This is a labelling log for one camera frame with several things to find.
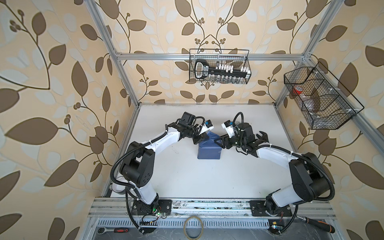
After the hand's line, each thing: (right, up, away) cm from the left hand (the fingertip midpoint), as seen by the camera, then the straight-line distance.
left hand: (209, 134), depth 85 cm
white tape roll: (-49, -29, -6) cm, 57 cm away
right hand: (+6, -3, +2) cm, 7 cm away
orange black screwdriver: (+51, -40, -17) cm, 67 cm away
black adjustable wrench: (+38, -4, +14) cm, 41 cm away
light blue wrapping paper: (0, -8, -2) cm, 8 cm away
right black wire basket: (+57, +18, -11) cm, 61 cm away
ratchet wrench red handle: (-51, -43, -17) cm, 68 cm away
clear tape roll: (-12, -40, -19) cm, 46 cm away
